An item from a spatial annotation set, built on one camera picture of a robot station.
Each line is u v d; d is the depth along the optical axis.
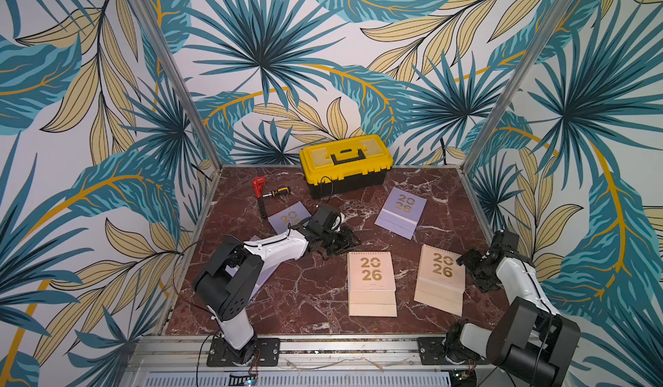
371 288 0.84
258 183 1.12
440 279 0.86
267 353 0.74
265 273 0.88
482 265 0.72
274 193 1.07
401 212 1.03
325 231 0.71
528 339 0.42
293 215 1.03
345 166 0.99
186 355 0.75
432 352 0.73
